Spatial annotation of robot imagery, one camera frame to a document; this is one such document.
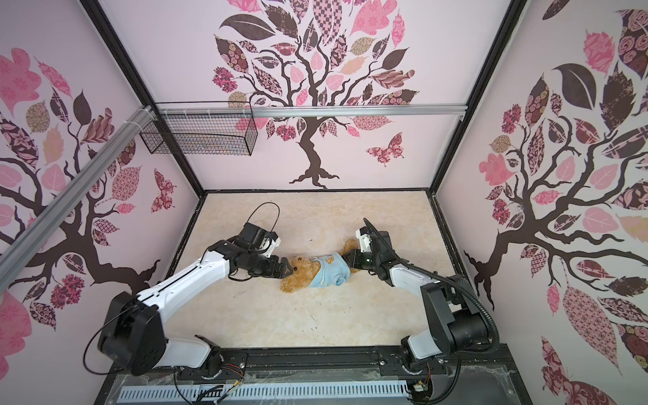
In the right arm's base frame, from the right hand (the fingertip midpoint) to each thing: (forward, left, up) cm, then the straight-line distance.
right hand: (344, 254), depth 90 cm
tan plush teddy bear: (-7, +14, +2) cm, 16 cm away
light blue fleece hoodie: (-8, +4, +2) cm, 9 cm away
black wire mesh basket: (+41, +54, +27) cm, 73 cm away
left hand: (-9, +22, +2) cm, 24 cm away
